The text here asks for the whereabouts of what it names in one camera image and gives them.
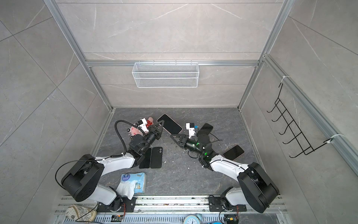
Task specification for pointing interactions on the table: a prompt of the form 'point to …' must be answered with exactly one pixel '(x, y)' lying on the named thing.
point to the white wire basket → (166, 75)
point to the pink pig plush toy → (134, 130)
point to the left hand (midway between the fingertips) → (165, 119)
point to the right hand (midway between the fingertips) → (172, 138)
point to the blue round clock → (191, 219)
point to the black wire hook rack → (304, 146)
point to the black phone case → (156, 157)
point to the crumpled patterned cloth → (80, 213)
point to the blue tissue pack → (132, 183)
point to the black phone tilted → (205, 129)
